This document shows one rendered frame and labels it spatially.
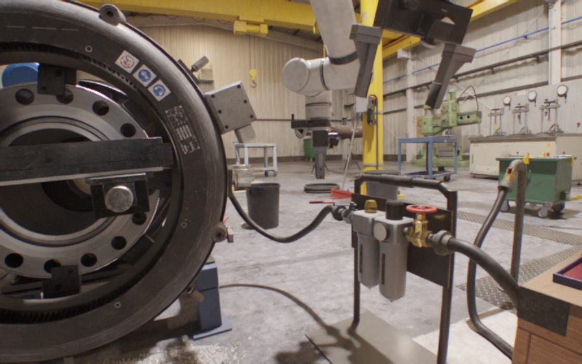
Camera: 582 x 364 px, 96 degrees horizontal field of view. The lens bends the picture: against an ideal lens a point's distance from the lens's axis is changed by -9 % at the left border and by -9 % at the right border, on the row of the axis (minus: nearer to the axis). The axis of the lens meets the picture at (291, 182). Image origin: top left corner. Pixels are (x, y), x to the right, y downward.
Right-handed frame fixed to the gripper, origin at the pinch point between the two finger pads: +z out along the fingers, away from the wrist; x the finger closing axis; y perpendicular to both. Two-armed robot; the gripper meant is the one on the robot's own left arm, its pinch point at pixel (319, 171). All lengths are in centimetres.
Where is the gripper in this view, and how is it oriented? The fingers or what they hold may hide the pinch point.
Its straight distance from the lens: 94.2
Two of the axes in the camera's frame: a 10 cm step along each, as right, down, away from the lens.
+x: 0.3, -1.1, 9.9
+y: 10.0, -0.2, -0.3
